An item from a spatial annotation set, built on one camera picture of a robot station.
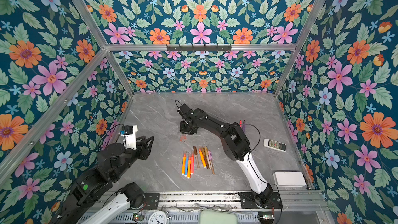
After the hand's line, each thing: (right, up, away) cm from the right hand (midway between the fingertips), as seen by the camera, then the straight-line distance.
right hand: (186, 128), depth 95 cm
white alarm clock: (-8, -35, -27) cm, 46 cm away
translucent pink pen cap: (-3, -7, +1) cm, 8 cm away
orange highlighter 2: (+3, -20, -11) cm, 23 cm away
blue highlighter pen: (+2, -16, -9) cm, 18 cm away
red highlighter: (+5, -18, -10) cm, 22 cm away
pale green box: (+15, -35, -27) cm, 47 cm away
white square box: (+56, -24, -16) cm, 63 cm away
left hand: (-10, 0, -29) cm, 30 cm away
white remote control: (+54, -9, -4) cm, 54 cm away
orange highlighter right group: (+10, -16, -8) cm, 21 cm away
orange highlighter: (0, -18, -10) cm, 21 cm away
